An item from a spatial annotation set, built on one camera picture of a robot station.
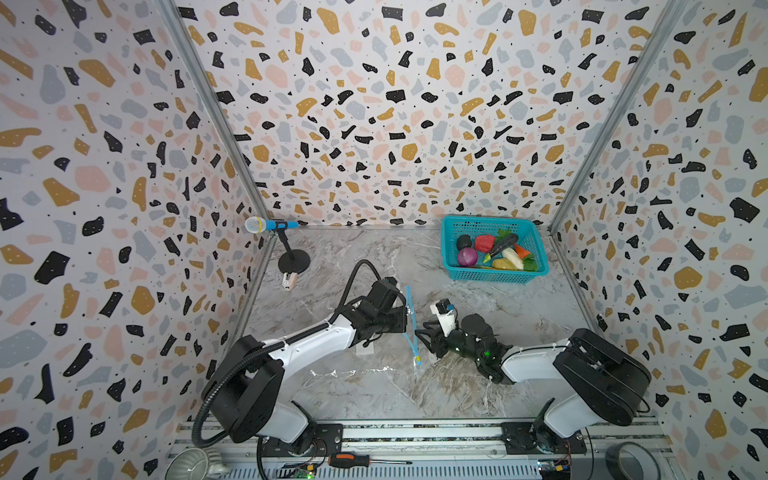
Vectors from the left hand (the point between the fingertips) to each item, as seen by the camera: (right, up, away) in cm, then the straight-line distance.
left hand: (409, 315), depth 84 cm
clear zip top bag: (-4, -12, +6) cm, 14 cm away
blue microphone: (-45, +26, +3) cm, 52 cm away
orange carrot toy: (+41, +18, +25) cm, 51 cm away
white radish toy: (+38, +16, +25) cm, 48 cm away
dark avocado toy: (+21, +22, +29) cm, 42 cm away
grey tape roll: (+55, -32, -15) cm, 65 cm away
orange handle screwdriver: (-14, -31, -14) cm, 37 cm away
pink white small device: (-41, +7, +19) cm, 46 cm away
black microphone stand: (-42, +15, +26) cm, 52 cm away
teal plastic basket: (+46, +22, +28) cm, 58 cm away
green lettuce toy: (+42, +14, +19) cm, 48 cm away
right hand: (+2, -3, 0) cm, 3 cm away
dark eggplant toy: (+34, +21, +25) cm, 47 cm away
